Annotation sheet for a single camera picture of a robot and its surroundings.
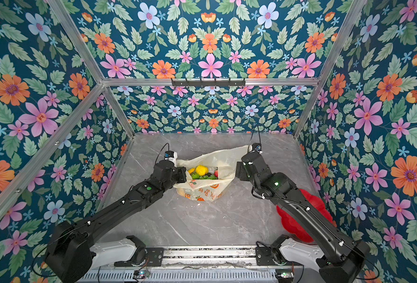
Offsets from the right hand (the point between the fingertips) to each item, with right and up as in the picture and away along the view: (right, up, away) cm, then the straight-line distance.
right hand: (249, 163), depth 74 cm
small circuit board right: (+14, -45, -3) cm, 47 cm away
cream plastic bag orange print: (-17, -14, +10) cm, 24 cm away
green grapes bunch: (-24, -9, +17) cm, 31 cm away
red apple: (-15, -7, +22) cm, 28 cm away
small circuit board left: (-44, -45, -4) cm, 63 cm away
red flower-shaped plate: (+22, -29, +8) cm, 37 cm away
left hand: (-27, -3, +8) cm, 29 cm away
